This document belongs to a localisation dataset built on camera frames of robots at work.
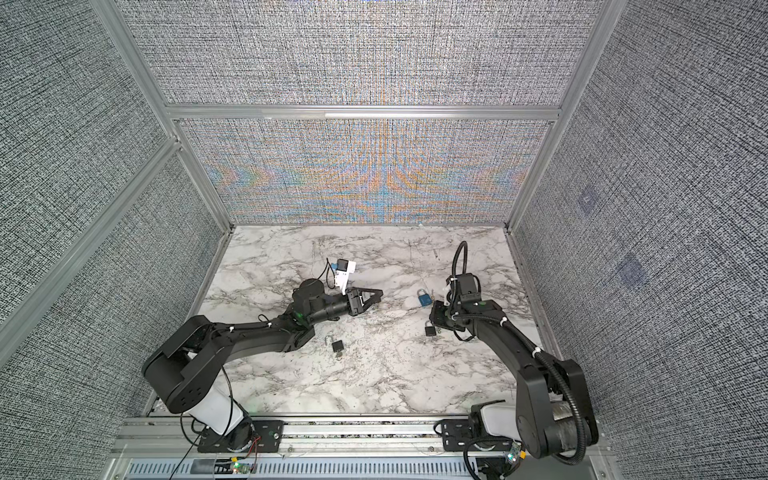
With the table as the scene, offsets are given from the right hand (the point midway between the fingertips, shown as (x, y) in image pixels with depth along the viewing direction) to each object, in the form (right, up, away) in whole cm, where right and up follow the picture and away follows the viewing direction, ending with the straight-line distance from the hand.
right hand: (433, 314), depth 89 cm
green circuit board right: (+15, -28, -20) cm, 38 cm away
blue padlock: (-1, +3, +9) cm, 10 cm away
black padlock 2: (-29, -9, -1) cm, 30 cm away
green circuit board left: (-48, -32, -20) cm, 60 cm away
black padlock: (-1, -6, +3) cm, 7 cm away
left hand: (-15, +7, -10) cm, 20 cm away
